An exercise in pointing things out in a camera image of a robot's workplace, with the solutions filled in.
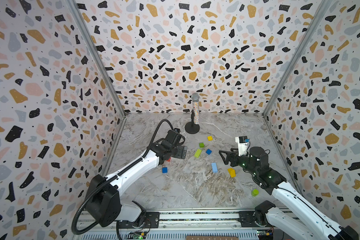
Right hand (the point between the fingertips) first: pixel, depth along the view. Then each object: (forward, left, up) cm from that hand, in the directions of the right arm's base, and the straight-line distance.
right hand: (224, 148), depth 76 cm
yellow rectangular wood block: (-4, -7, -20) cm, 21 cm away
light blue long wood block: (0, +2, -22) cm, 22 cm away
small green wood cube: (+16, +10, -22) cm, 29 cm away
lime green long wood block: (+10, +12, -22) cm, 27 cm away
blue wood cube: (+11, +5, -22) cm, 25 cm away
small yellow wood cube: (+22, +4, -22) cm, 31 cm away
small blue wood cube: (-3, +33, -21) cm, 39 cm away
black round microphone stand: (+31, +17, -22) cm, 42 cm away
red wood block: (+4, +31, -21) cm, 38 cm away
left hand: (+4, +24, -5) cm, 25 cm away
